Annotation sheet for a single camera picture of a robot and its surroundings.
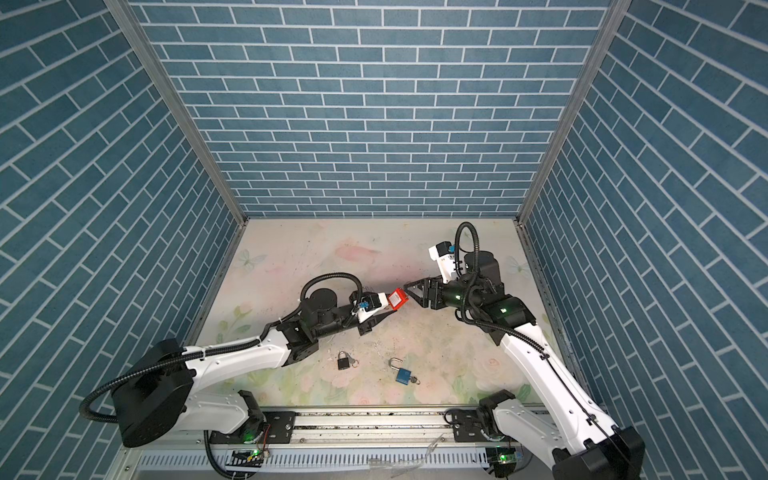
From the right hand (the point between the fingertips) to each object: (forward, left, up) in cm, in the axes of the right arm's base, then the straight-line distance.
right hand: (409, 284), depth 71 cm
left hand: (-2, +4, -7) cm, 8 cm away
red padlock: (-2, +2, -3) cm, 5 cm away
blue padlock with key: (-13, +1, -26) cm, 29 cm away
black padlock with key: (-11, +18, -26) cm, 33 cm away
